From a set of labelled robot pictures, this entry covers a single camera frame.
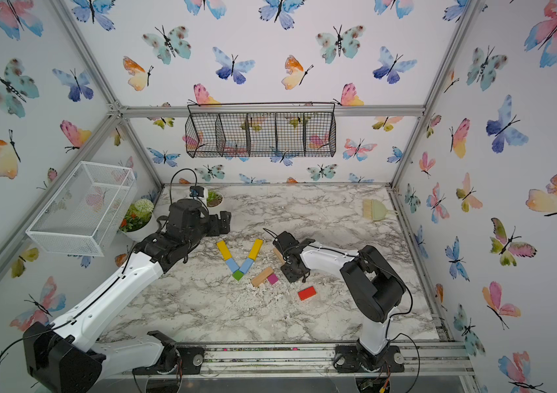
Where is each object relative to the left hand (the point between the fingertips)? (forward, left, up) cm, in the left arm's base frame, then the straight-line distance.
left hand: (219, 212), depth 78 cm
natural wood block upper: (-11, -19, -8) cm, 23 cm away
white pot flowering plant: (+8, +35, -14) cm, 38 cm away
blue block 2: (-6, -6, -25) cm, 26 cm away
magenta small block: (-11, -16, -26) cm, 32 cm away
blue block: (-6, 0, -26) cm, 26 cm away
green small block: (-10, -3, -25) cm, 27 cm away
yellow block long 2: (+1, -9, -26) cm, 27 cm away
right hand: (-8, -25, -25) cm, 36 cm away
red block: (-17, -28, -26) cm, 42 cm away
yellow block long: (+1, +4, -26) cm, 26 cm away
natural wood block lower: (-11, -12, -25) cm, 30 cm away
